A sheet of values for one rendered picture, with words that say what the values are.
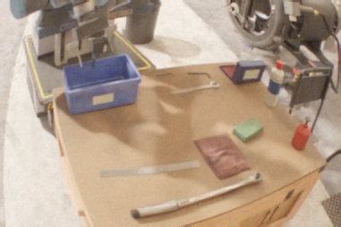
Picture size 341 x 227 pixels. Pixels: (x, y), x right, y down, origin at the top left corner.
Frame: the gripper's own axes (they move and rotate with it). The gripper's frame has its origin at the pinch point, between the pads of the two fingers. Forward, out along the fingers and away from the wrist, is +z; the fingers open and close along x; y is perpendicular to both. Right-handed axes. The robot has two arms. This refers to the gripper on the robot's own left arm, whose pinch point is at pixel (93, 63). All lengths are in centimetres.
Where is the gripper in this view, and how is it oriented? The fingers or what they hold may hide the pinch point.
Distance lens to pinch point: 150.1
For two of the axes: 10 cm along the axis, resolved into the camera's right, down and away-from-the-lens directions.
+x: -4.0, -6.1, 6.8
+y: 9.1, -1.7, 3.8
